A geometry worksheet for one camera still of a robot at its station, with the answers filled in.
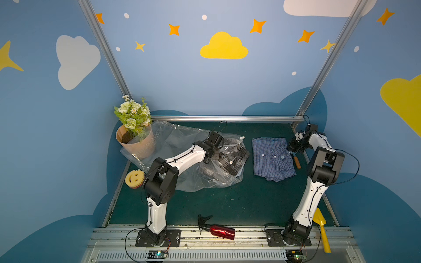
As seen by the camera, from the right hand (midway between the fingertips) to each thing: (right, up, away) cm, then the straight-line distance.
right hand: (290, 146), depth 105 cm
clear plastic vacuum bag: (-45, -13, -19) cm, 51 cm away
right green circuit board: (-15, -48, -34) cm, 60 cm away
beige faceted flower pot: (-89, -1, -19) cm, 91 cm away
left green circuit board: (-76, -47, -34) cm, 95 cm away
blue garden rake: (+1, -11, -7) cm, 13 cm away
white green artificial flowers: (-93, +17, -17) cm, 96 cm away
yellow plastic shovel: (+1, -35, -27) cm, 44 cm away
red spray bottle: (-49, -38, -31) cm, 69 cm away
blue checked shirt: (-13, -8, -4) cm, 16 cm away
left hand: (-49, -3, -11) cm, 50 cm away
